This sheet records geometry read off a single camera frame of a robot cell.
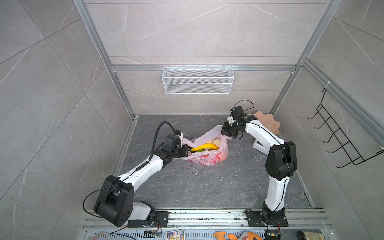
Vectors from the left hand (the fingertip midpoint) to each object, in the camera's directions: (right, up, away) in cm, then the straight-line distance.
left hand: (189, 146), depth 86 cm
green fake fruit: (+7, -3, +5) cm, 10 cm away
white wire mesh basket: (+5, +43, +15) cm, 46 cm away
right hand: (+20, +9, +8) cm, 23 cm away
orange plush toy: (+26, -37, -22) cm, 50 cm away
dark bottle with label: (+55, -38, -20) cm, 70 cm away
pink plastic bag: (+12, -7, 0) cm, 14 cm away
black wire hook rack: (+68, -1, -27) cm, 73 cm away
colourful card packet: (-6, -39, -18) cm, 43 cm away
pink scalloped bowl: (+59, +15, +25) cm, 65 cm away
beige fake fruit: (+18, +1, +11) cm, 21 cm away
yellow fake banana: (+12, 0, +5) cm, 13 cm away
